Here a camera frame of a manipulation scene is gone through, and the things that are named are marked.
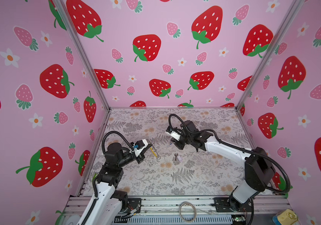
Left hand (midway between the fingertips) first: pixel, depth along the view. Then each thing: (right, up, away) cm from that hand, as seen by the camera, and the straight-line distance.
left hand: (149, 143), depth 71 cm
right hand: (+12, +1, +14) cm, 19 cm away
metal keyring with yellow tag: (+2, -3, -1) cm, 4 cm away
